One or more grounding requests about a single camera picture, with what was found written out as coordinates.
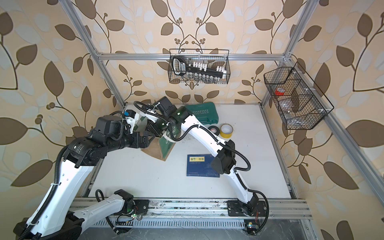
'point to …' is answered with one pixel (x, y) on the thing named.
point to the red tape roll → (279, 91)
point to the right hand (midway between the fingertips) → (147, 130)
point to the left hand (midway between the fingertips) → (143, 133)
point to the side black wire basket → (299, 102)
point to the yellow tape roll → (226, 131)
